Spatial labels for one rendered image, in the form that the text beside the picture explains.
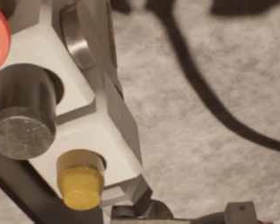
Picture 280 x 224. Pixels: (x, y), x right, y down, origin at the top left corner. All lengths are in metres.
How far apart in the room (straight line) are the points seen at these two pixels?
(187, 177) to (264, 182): 0.19
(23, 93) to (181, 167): 0.89
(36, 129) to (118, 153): 0.11
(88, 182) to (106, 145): 0.03
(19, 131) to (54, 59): 0.06
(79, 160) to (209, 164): 0.82
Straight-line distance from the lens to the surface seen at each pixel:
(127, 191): 0.56
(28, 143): 0.41
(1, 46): 0.35
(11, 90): 0.40
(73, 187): 0.47
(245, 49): 1.07
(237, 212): 0.56
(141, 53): 1.04
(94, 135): 0.47
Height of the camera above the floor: 0.77
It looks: 43 degrees down
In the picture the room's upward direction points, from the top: 172 degrees clockwise
